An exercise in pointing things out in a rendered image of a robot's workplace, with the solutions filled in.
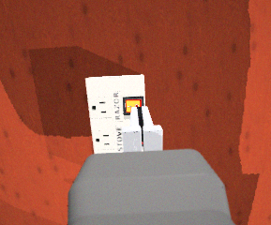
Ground white power strip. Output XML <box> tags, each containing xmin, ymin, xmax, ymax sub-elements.
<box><xmin>85</xmin><ymin>75</ymin><xmax>145</xmax><ymax>154</ymax></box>

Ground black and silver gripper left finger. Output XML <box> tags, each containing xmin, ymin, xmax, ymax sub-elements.
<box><xmin>122</xmin><ymin>107</ymin><xmax>142</xmax><ymax>152</ymax></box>

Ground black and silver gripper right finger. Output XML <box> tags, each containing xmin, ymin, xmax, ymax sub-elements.
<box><xmin>140</xmin><ymin>106</ymin><xmax>162</xmax><ymax>151</ymax></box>

